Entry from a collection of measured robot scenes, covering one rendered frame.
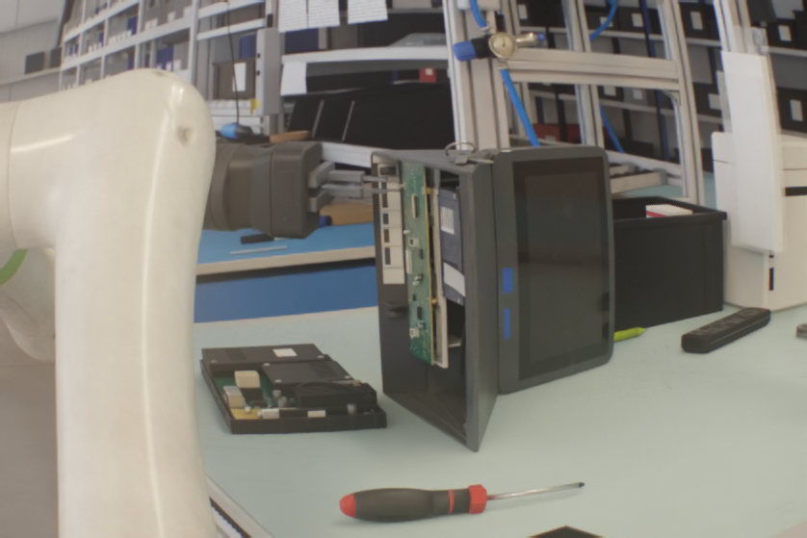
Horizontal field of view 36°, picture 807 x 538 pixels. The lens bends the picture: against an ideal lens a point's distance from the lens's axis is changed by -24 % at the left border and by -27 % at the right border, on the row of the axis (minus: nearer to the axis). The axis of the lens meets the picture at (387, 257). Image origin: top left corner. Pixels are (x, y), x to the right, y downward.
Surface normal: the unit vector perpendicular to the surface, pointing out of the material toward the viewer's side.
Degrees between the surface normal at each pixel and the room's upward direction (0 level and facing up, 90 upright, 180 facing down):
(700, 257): 90
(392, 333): 90
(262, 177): 97
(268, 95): 90
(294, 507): 0
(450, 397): 0
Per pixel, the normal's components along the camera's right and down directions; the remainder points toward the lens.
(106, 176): -0.11, -0.57
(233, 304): 0.36, 0.11
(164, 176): 0.62, -0.47
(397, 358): -0.27, 0.14
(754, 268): -0.93, 0.10
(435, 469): -0.05, -0.99
